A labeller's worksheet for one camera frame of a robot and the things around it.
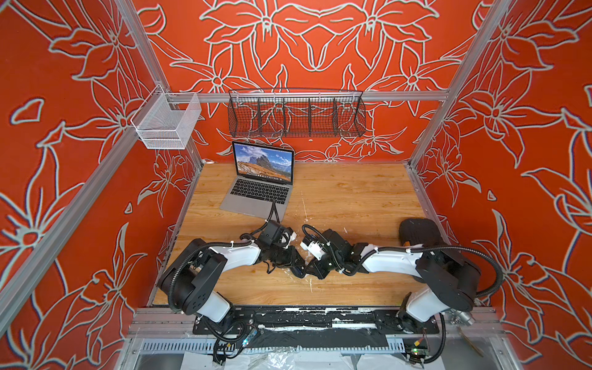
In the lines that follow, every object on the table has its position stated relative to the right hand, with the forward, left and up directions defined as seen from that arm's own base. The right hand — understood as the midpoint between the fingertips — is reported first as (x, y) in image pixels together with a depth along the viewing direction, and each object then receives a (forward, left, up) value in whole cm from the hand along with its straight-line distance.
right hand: (304, 267), depth 82 cm
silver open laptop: (+43, +19, +1) cm, 48 cm away
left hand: (+2, 0, -1) cm, 2 cm away
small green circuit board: (-24, -35, -4) cm, 42 cm away
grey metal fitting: (-15, -50, -1) cm, 52 cm away
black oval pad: (+14, -45, +3) cm, 48 cm away
